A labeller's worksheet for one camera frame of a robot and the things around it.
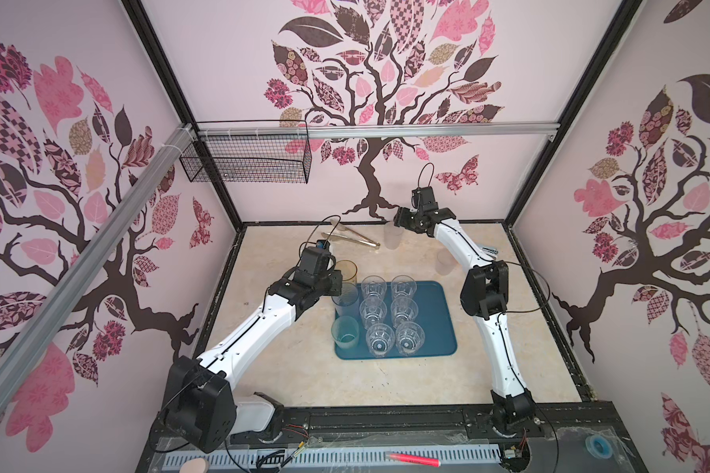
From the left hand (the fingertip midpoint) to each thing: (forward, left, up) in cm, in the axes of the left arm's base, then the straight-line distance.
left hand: (335, 282), depth 83 cm
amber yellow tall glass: (+7, -4, -3) cm, 8 cm away
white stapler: (+23, -57, -14) cm, 63 cm away
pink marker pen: (-41, -20, -15) cm, 48 cm away
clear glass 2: (-11, -13, -14) cm, 22 cm away
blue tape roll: (-39, -66, -16) cm, 78 cm away
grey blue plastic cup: (-2, -3, -9) cm, 9 cm away
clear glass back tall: (+27, -19, -9) cm, 34 cm away
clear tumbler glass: (-2, -21, -13) cm, 25 cm away
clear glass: (-3, -11, -13) cm, 17 cm away
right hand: (+30, -22, -1) cm, 37 cm away
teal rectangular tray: (+3, -33, -16) cm, 36 cm away
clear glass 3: (-11, -22, -15) cm, 29 cm away
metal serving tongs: (+32, -4, -14) cm, 35 cm away
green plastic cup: (-10, -3, -11) cm, 15 cm away
